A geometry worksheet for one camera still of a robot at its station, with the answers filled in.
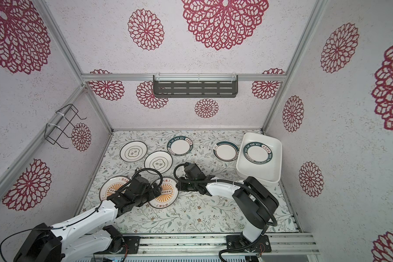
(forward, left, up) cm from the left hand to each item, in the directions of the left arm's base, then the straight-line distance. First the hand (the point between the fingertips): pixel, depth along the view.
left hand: (157, 192), depth 86 cm
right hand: (+3, -9, +2) cm, 10 cm away
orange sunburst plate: (+6, +27, -3) cm, 28 cm away
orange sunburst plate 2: (-1, -7, 0) cm, 7 cm away
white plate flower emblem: (+23, +3, -4) cm, 24 cm away
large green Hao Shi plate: (+29, -61, -5) cm, 68 cm away
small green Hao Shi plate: (+34, -10, -4) cm, 36 cm away
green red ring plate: (+30, -40, -5) cm, 51 cm away
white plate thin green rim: (+30, +21, -4) cm, 37 cm away
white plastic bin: (+13, -64, -3) cm, 65 cm away
